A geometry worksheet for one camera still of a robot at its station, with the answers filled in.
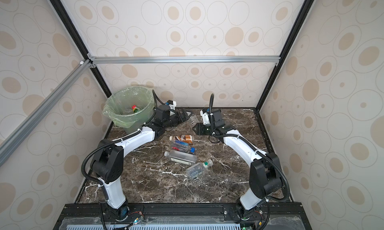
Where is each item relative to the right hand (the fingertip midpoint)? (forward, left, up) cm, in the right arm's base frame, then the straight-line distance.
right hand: (196, 127), depth 86 cm
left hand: (+5, +1, +7) cm, 9 cm away
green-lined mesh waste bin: (+21, +45, -3) cm, 50 cm away
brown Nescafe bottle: (+1, +6, -13) cm, 14 cm away
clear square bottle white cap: (-10, +9, -16) cm, 21 cm away
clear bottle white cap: (+4, +1, +2) cm, 5 cm away
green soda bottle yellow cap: (+20, +42, -3) cm, 46 cm away
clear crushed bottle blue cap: (-2, +11, -17) cm, 20 cm away
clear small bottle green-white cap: (-18, 0, -18) cm, 26 cm away
